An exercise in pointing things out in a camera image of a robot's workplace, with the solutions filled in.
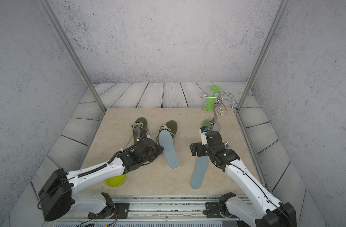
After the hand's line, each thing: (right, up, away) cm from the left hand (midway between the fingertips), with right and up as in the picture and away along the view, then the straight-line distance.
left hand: (168, 148), depth 80 cm
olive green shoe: (-21, +11, +19) cm, 31 cm away
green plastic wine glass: (+29, +29, +20) cm, 46 cm away
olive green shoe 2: (+1, +12, +27) cm, 29 cm away
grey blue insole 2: (+20, -14, +10) cm, 26 cm away
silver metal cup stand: (+30, +14, +25) cm, 41 cm away
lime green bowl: (-29, -18, -1) cm, 34 cm away
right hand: (+17, +2, 0) cm, 17 cm away
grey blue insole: (-1, +3, +4) cm, 5 cm away
